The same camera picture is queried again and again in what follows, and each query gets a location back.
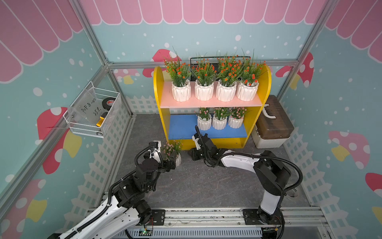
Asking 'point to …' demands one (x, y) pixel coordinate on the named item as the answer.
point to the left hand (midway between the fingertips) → (167, 153)
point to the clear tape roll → (293, 192)
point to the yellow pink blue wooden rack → (180, 120)
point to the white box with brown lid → (273, 126)
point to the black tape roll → (108, 102)
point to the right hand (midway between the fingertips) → (188, 152)
